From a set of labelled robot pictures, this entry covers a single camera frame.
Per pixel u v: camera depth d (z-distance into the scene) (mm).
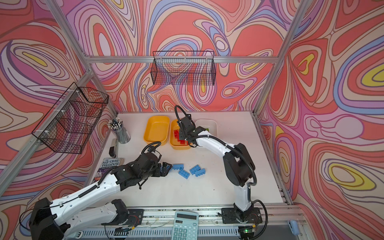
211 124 1048
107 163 905
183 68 965
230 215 734
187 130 690
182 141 1011
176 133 1036
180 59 877
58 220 401
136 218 722
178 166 885
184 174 863
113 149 941
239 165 492
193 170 886
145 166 578
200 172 867
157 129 1083
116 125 889
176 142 1015
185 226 690
